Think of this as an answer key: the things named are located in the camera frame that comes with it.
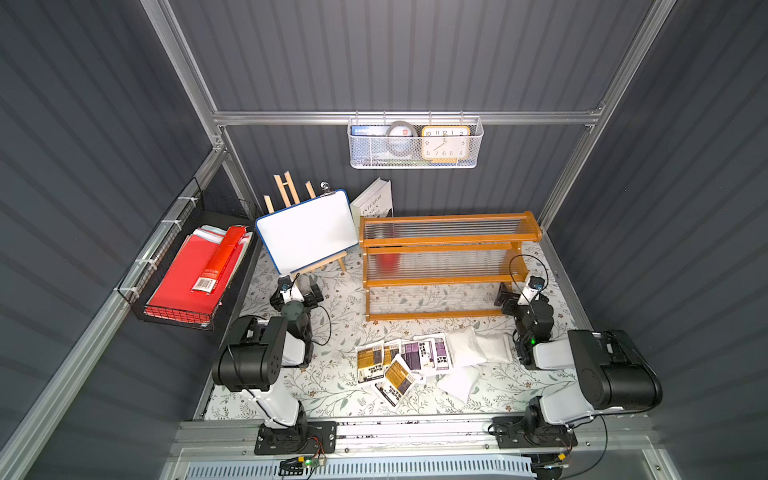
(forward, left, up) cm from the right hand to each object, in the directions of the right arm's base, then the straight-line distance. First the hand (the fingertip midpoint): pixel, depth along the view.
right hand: (518, 286), depth 90 cm
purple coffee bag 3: (-18, +24, -9) cm, 31 cm away
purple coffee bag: (-18, +32, -8) cm, 37 cm away
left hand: (0, +67, +2) cm, 67 cm away
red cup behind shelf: (+15, +40, -9) cm, 44 cm away
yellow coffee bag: (-26, +37, -7) cm, 46 cm away
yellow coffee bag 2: (-20, +45, -8) cm, 50 cm away
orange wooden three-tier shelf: (+15, +21, -11) cm, 29 cm away
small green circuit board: (-45, +62, -13) cm, 78 cm away
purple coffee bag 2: (-18, +28, -7) cm, 35 cm away
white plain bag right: (-16, +8, -10) cm, 20 cm away
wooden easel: (+20, +71, +22) cm, 77 cm away
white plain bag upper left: (-16, +17, -9) cm, 25 cm away
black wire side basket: (+9, +91, +23) cm, 95 cm away
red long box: (-6, +81, +20) cm, 83 cm away
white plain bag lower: (-25, +20, -11) cm, 34 cm away
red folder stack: (-15, +88, +18) cm, 91 cm away
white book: (+24, +44, +13) cm, 52 cm away
